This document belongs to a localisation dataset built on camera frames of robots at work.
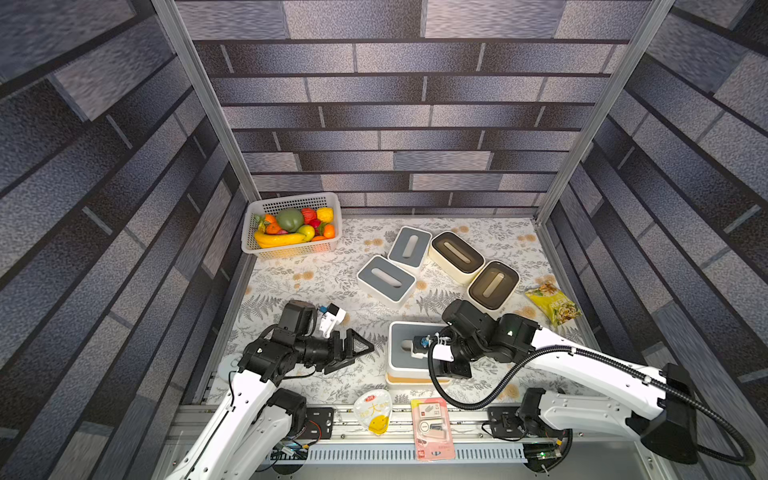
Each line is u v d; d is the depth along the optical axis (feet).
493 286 3.10
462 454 2.29
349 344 2.04
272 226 3.61
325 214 3.73
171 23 2.32
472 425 2.48
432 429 2.34
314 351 2.00
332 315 2.25
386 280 3.21
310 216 3.69
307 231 3.43
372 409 2.24
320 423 2.42
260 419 1.96
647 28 2.35
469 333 1.84
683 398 1.28
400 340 2.41
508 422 2.39
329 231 3.58
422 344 1.99
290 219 3.49
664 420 1.27
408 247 3.47
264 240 3.39
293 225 3.49
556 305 2.94
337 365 2.20
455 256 3.29
